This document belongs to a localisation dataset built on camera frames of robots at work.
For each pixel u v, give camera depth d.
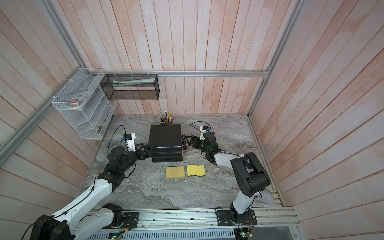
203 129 0.84
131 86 1.04
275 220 0.75
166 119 0.95
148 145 0.80
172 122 1.04
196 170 0.90
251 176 0.48
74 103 0.73
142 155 0.70
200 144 0.82
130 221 0.73
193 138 0.82
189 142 0.84
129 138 0.70
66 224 0.41
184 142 0.91
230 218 0.73
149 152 0.71
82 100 0.77
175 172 0.88
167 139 0.88
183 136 0.88
